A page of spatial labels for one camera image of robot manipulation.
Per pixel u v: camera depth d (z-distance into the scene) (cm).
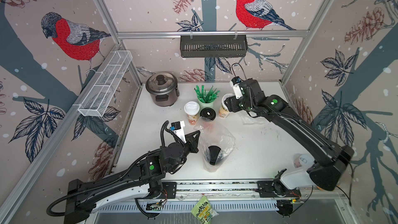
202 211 68
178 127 60
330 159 40
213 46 104
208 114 81
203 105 92
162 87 99
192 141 59
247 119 99
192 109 85
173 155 49
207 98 86
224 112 77
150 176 50
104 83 78
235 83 63
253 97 52
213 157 66
